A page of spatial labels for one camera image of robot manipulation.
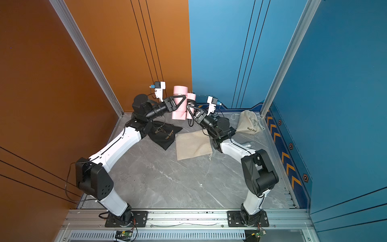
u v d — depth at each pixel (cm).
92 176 43
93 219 79
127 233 71
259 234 70
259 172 47
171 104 63
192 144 100
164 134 100
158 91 66
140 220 74
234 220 72
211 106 69
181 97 67
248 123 106
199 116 67
